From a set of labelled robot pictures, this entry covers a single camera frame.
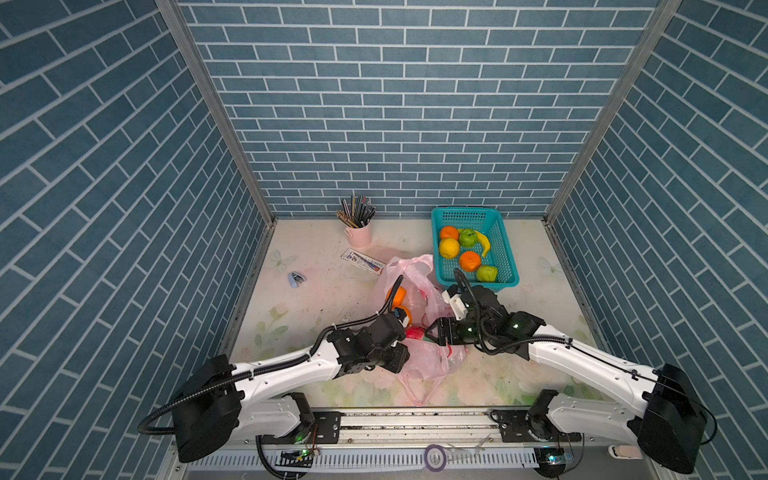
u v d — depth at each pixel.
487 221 1.12
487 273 0.98
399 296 0.91
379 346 0.62
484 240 1.11
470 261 1.02
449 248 1.05
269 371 0.46
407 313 0.75
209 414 0.40
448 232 1.11
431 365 0.77
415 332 0.82
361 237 1.06
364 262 1.05
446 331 0.69
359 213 1.05
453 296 0.73
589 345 0.50
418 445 0.72
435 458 0.70
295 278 1.01
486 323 0.60
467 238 1.08
